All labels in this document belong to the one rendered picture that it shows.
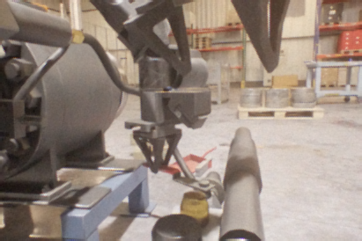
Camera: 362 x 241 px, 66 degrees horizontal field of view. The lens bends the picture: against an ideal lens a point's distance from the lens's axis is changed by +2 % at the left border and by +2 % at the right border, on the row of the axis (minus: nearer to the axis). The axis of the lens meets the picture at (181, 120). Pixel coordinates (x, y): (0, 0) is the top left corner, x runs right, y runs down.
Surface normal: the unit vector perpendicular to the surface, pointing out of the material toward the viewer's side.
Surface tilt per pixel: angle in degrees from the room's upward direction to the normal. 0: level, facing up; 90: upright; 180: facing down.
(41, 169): 90
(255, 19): 141
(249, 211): 15
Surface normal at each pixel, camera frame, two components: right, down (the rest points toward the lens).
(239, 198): -0.28, -0.95
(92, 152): -0.22, 0.15
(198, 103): 0.75, 0.08
